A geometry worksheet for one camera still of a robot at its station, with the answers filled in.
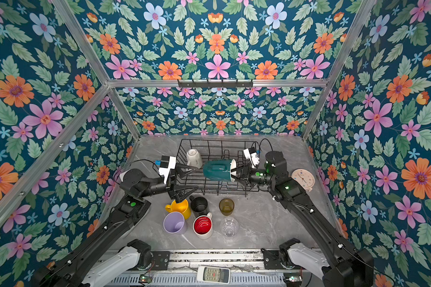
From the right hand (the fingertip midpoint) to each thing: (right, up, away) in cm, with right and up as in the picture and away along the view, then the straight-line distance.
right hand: (227, 173), depth 65 cm
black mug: (-14, -17, +19) cm, 29 cm away
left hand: (-11, -1, -6) cm, 12 cm away
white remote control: (-6, -41, +4) cm, 41 cm away
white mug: (-18, +4, +28) cm, 33 cm away
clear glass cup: (+1, -27, +17) cm, 32 cm away
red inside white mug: (-12, -27, +17) cm, 34 cm away
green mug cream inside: (-1, +2, -6) cm, 7 cm away
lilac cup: (-25, -24, +15) cm, 38 cm away
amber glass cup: (-1, -19, +21) cm, 28 cm away
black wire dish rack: (-11, +9, +45) cm, 47 cm away
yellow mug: (-23, -20, +22) cm, 37 cm away
